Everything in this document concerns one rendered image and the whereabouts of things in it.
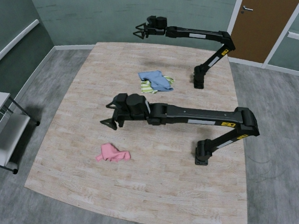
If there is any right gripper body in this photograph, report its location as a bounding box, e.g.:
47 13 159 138
143 24 156 38

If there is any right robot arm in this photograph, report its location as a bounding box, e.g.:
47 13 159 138
147 16 236 89

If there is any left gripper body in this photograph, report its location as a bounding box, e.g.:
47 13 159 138
111 108 134 128

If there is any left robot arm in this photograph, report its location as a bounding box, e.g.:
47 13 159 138
113 93 260 165

